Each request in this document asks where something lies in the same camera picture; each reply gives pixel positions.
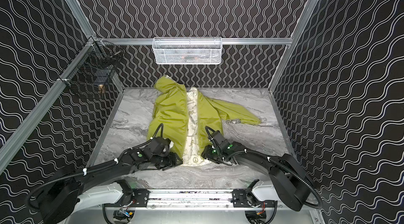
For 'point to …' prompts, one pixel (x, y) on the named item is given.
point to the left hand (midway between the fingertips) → (184, 166)
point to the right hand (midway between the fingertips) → (204, 156)
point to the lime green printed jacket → (189, 118)
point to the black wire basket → (94, 65)
